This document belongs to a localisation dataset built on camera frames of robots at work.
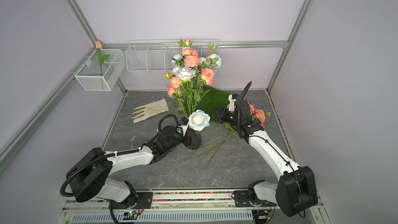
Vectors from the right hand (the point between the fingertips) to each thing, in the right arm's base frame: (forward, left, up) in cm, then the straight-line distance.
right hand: (215, 110), depth 81 cm
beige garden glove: (+16, +46, -22) cm, 54 cm away
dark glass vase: (-15, +11, -5) cm, 19 cm away
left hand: (-7, +12, -9) cm, 16 cm away
